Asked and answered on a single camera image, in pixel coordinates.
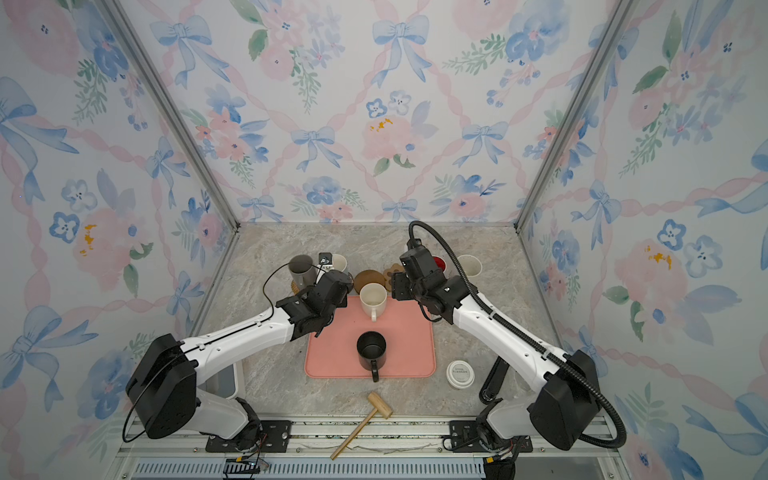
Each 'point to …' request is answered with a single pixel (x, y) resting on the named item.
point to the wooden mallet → (379, 405)
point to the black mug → (372, 349)
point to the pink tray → (410, 346)
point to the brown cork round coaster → (368, 276)
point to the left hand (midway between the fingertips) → (336, 280)
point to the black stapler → (494, 380)
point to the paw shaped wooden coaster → (388, 275)
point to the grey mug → (303, 272)
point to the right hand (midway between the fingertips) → (401, 278)
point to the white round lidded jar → (460, 374)
